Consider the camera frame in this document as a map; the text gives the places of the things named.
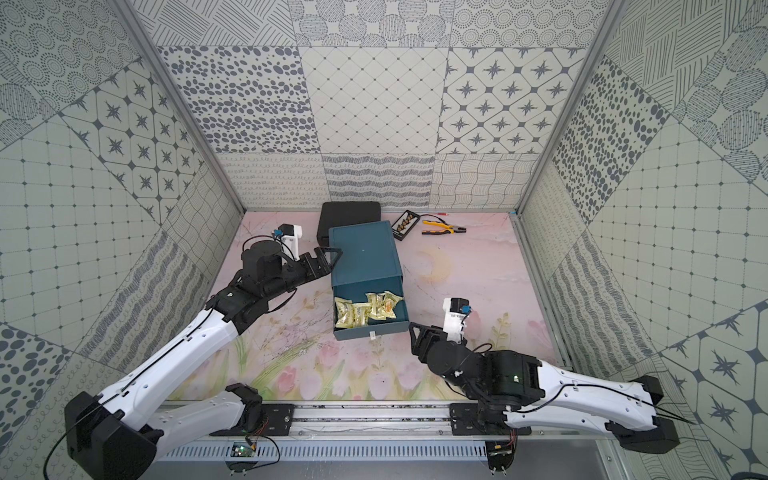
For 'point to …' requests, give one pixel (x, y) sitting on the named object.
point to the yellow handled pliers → (451, 229)
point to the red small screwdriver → (442, 213)
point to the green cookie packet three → (382, 305)
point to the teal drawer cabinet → (363, 240)
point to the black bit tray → (404, 225)
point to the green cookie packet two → (360, 313)
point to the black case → (345, 213)
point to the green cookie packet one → (349, 314)
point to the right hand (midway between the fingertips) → (419, 330)
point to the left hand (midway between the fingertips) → (331, 249)
